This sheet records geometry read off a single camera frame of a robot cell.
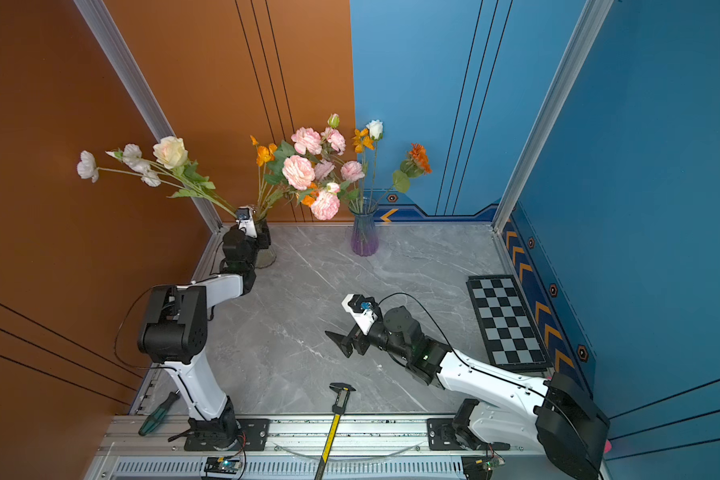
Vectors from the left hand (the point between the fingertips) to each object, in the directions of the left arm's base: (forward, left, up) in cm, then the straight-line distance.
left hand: (254, 217), depth 94 cm
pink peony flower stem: (+10, -31, +10) cm, 34 cm away
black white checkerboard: (-30, -79, -16) cm, 86 cm away
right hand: (-34, -29, -1) cm, 45 cm away
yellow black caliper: (-50, -29, -20) cm, 62 cm away
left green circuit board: (-62, -3, -22) cm, 66 cm away
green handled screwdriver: (-54, +17, -20) cm, 60 cm away
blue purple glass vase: (+3, -35, -12) cm, 38 cm away
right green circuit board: (-62, -64, -21) cm, 91 cm away
